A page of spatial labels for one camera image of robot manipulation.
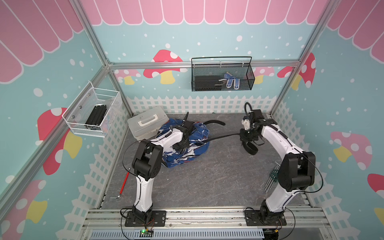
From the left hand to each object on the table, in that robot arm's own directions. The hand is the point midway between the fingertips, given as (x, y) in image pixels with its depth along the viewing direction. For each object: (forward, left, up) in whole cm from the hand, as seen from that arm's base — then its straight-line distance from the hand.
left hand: (179, 147), depth 97 cm
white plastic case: (+11, +22, +9) cm, 26 cm away
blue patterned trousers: (0, -12, 0) cm, 12 cm away
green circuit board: (-46, +13, -6) cm, 48 cm away
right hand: (+2, -39, +9) cm, 40 cm away
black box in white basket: (-2, +37, +32) cm, 49 cm away
